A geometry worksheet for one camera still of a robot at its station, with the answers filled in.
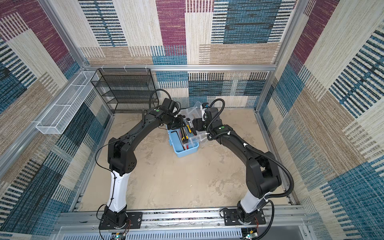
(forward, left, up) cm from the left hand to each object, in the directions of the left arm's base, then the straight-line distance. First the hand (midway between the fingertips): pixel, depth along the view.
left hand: (186, 123), depth 92 cm
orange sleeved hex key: (-13, +1, -7) cm, 15 cm away
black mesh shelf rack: (+30, +43, +3) cm, 53 cm away
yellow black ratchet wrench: (-5, -2, -1) cm, 5 cm away
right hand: (-2, -8, +3) cm, 9 cm away
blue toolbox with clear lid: (-8, +1, -7) cm, 11 cm away
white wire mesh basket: (-8, +60, +17) cm, 63 cm away
